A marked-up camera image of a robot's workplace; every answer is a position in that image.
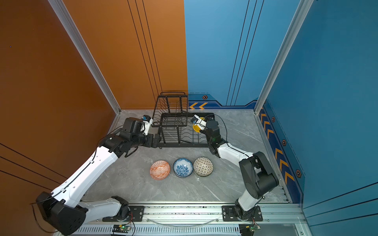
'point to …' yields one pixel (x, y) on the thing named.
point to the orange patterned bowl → (160, 170)
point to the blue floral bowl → (182, 167)
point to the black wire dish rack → (171, 116)
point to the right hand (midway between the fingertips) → (207, 115)
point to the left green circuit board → (120, 228)
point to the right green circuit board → (255, 227)
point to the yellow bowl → (196, 127)
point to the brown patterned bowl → (203, 166)
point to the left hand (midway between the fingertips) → (154, 135)
